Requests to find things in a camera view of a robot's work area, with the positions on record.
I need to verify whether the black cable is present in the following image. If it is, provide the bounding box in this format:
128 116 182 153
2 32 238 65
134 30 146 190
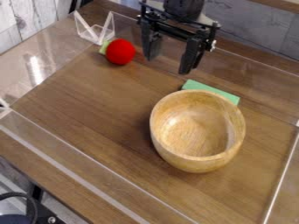
0 192 39 224

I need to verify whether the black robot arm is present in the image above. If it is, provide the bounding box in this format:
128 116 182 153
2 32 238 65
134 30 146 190
136 0 220 74

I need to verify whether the clear acrylic corner bracket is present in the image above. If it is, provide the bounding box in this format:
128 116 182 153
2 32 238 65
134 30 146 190
73 11 114 46

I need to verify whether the light wooden bowl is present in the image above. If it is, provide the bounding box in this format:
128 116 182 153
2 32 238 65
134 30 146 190
149 90 246 173

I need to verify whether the small green block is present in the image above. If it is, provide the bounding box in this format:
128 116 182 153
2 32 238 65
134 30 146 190
97 40 112 55

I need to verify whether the black metal bracket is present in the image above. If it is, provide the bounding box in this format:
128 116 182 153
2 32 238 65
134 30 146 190
29 185 66 224

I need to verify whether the green flat block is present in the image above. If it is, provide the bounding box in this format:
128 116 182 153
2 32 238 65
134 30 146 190
181 80 240 105

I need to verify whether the clear acrylic tray wall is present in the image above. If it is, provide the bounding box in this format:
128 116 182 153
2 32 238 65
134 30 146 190
0 110 196 224

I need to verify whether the red felt ball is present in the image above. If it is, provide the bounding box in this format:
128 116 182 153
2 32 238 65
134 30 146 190
105 38 136 66

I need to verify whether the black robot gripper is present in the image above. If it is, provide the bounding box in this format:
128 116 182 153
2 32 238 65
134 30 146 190
137 0 220 74

